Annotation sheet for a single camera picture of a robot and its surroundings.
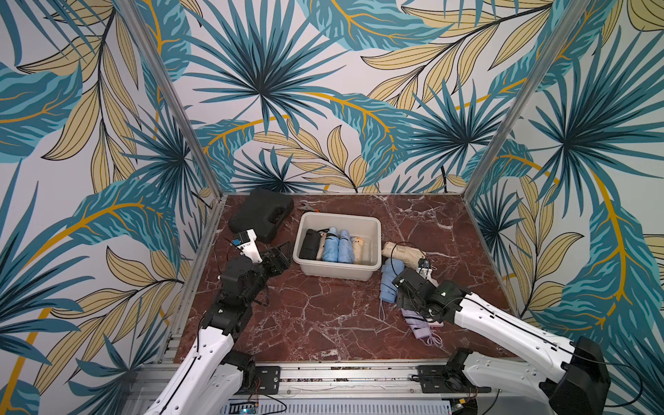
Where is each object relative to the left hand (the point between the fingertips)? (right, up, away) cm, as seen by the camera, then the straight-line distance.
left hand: (283, 249), depth 75 cm
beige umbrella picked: (+10, -2, +20) cm, 22 cm away
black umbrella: (+6, -1, +16) cm, 17 cm away
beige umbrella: (+24, -2, +23) cm, 33 cm away
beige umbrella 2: (+45, -6, +28) cm, 53 cm away
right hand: (+39, -15, +6) cm, 43 cm away
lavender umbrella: (+42, -25, +6) cm, 50 cm away
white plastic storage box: (+28, +5, +20) cm, 34 cm away
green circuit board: (-11, -44, -3) cm, 45 cm away
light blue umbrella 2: (+36, -10, +22) cm, 43 cm away
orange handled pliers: (+2, +14, +38) cm, 41 cm away
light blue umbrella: (+19, -2, +16) cm, 24 cm away
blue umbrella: (+14, -1, +18) cm, 23 cm away
